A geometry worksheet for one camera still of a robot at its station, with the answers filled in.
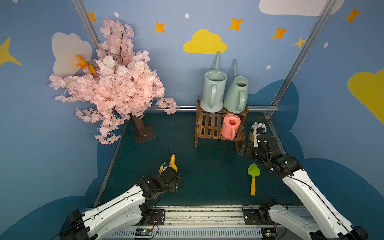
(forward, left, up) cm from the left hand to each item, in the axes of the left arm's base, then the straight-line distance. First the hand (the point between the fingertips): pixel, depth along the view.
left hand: (173, 180), depth 81 cm
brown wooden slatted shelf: (+34, -20, +8) cm, 40 cm away
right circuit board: (-22, -49, -7) cm, 54 cm away
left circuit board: (-23, +12, -7) cm, 27 cm away
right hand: (+14, -40, +17) cm, 45 cm away
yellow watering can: (+7, +1, +5) cm, 9 cm away
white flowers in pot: (+34, -54, +7) cm, 64 cm away
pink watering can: (+24, -31, +20) cm, 44 cm away
